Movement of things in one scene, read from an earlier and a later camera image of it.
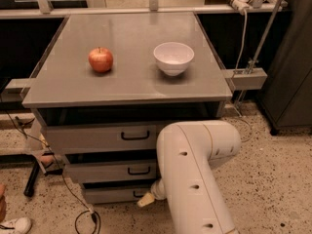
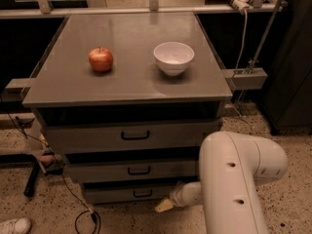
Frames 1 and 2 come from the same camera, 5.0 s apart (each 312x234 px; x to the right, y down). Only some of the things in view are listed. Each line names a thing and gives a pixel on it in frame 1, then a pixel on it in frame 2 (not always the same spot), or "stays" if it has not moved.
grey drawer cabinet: [105, 86] stays
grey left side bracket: [16, 90] stays
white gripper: [156, 189] to [177, 195]
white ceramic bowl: [174, 58] stays
